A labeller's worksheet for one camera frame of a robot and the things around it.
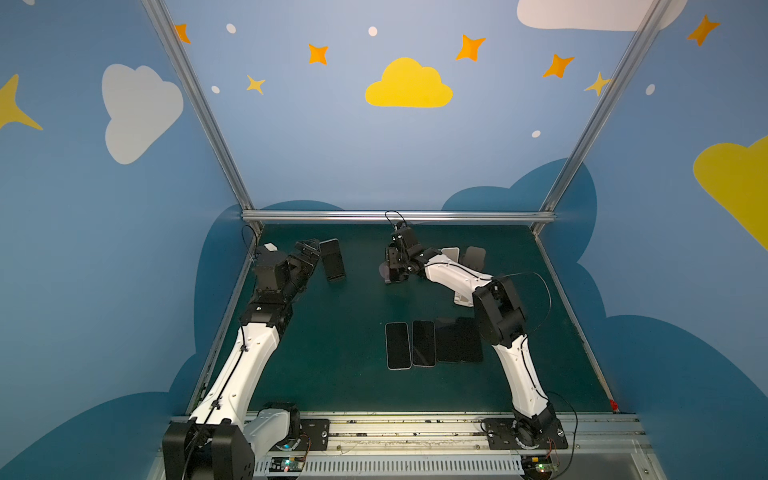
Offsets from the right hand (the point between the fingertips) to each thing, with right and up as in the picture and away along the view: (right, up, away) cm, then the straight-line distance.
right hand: (397, 249), depth 102 cm
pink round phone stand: (-5, -8, +2) cm, 9 cm away
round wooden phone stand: (+28, -3, +5) cm, 29 cm away
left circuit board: (-28, -53, -31) cm, 67 cm away
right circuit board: (+33, -53, -31) cm, 70 cm away
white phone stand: (+20, -1, +2) cm, 20 cm away
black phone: (-22, -3, -2) cm, 23 cm away
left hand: (-21, -1, -24) cm, 32 cm away
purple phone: (+8, -29, -12) cm, 32 cm away
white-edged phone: (0, -30, -11) cm, 32 cm away
